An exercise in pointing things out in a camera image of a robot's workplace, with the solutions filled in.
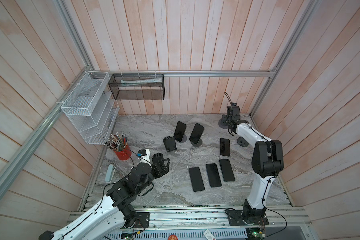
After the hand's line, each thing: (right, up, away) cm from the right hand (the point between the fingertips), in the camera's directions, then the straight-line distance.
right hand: (227, 117), depth 100 cm
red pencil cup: (-66, -24, -11) cm, 71 cm away
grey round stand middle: (-19, -18, -1) cm, 26 cm away
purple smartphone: (-23, -38, -14) cm, 47 cm away
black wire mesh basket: (-62, +22, +4) cm, 66 cm away
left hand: (-41, -26, -27) cm, 55 cm away
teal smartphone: (-21, -11, -2) cm, 24 cm away
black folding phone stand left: (-39, -18, -2) cm, 43 cm away
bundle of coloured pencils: (-68, -15, -18) cm, 72 cm away
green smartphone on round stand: (-32, -10, +8) cm, 34 cm away
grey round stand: (-29, -15, +8) cm, 33 cm away
